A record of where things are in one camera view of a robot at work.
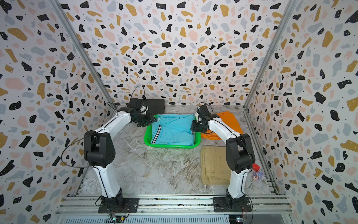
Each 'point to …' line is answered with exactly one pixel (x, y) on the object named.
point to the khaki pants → (214, 168)
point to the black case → (155, 106)
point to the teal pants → (174, 129)
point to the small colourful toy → (256, 176)
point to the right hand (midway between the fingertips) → (192, 128)
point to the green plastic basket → (159, 115)
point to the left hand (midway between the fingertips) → (156, 120)
